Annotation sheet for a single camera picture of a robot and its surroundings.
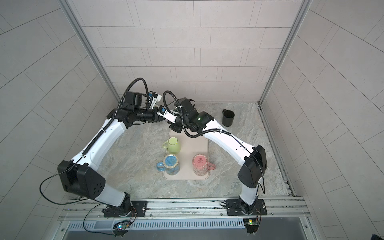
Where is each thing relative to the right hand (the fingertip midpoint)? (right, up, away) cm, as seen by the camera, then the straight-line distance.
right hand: (169, 119), depth 74 cm
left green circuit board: (-19, -47, -10) cm, 51 cm away
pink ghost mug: (+16, -23, 0) cm, 28 cm away
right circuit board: (+40, -48, -6) cm, 63 cm away
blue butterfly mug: (+1, -23, +1) cm, 23 cm away
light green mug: (0, -15, +10) cm, 18 cm away
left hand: (+3, +3, -2) cm, 4 cm away
